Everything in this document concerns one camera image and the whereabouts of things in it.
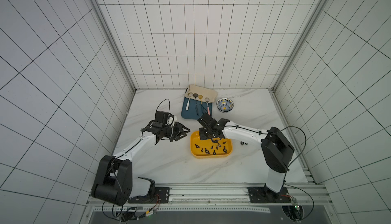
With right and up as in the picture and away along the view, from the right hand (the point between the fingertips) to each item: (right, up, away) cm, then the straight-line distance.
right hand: (197, 136), depth 89 cm
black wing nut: (+3, -8, -1) cm, 8 cm away
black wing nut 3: (+12, -7, +1) cm, 14 cm away
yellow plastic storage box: (+6, -7, -1) cm, 10 cm away
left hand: (-6, +3, -6) cm, 9 cm away
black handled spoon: (-1, +26, +26) cm, 37 cm away
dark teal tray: (-1, +16, +19) cm, 25 cm away
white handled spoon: (-6, +26, +26) cm, 38 cm away
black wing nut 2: (+9, -7, +1) cm, 11 cm away
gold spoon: (+3, +24, +26) cm, 36 cm away
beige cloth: (+7, +28, +29) cm, 41 cm away
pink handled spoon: (+7, +22, +24) cm, 33 cm away
